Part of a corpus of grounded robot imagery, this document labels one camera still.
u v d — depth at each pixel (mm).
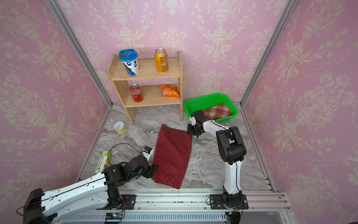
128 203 743
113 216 724
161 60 708
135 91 852
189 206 737
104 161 850
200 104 1158
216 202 729
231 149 533
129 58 681
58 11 713
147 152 687
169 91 914
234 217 709
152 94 978
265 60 898
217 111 1046
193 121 942
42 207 415
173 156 897
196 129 865
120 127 997
